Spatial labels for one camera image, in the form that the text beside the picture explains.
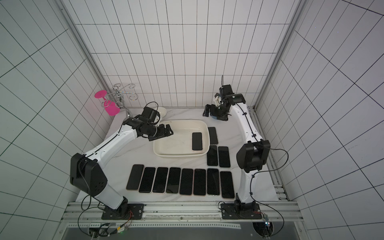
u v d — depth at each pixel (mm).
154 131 722
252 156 501
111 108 997
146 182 818
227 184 812
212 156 921
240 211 655
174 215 727
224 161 906
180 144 981
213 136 1004
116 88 874
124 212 668
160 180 823
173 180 833
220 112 727
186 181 813
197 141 988
